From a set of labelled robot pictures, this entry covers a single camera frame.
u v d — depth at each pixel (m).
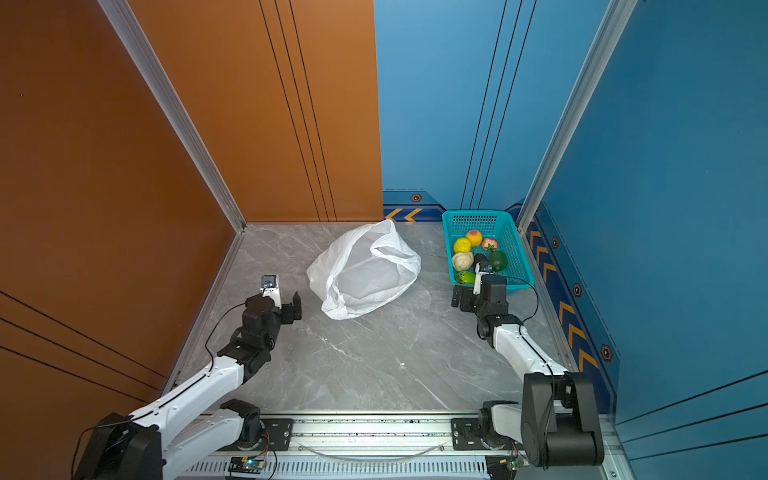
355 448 0.72
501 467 0.70
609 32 0.72
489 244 1.09
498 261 1.03
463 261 1.02
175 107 0.86
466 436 0.72
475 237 1.09
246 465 0.70
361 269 1.06
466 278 0.96
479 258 1.03
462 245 1.05
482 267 0.79
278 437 0.74
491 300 0.67
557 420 0.41
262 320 0.64
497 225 1.12
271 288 0.72
